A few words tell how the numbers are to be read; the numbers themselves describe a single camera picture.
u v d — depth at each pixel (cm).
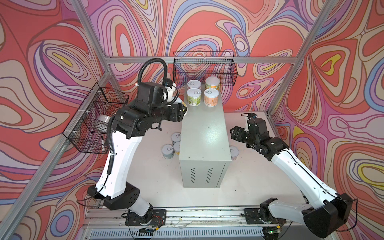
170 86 50
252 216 74
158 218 72
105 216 75
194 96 72
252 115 67
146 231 71
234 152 92
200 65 93
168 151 91
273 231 70
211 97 73
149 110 40
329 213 37
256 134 56
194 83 78
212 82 76
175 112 52
